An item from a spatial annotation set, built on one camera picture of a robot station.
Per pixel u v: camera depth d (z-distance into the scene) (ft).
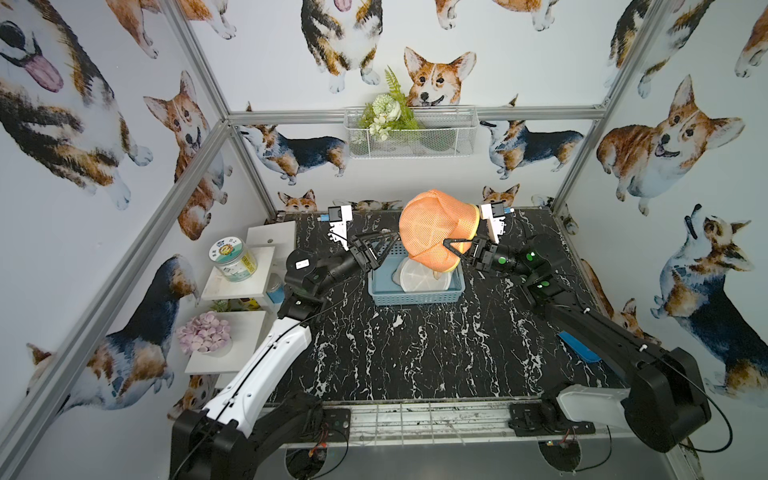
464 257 2.07
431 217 2.12
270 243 3.04
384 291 3.24
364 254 1.86
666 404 1.34
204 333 2.07
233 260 2.30
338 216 1.92
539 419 2.40
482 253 2.02
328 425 2.40
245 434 1.30
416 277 3.18
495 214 2.02
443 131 3.03
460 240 2.09
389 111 2.56
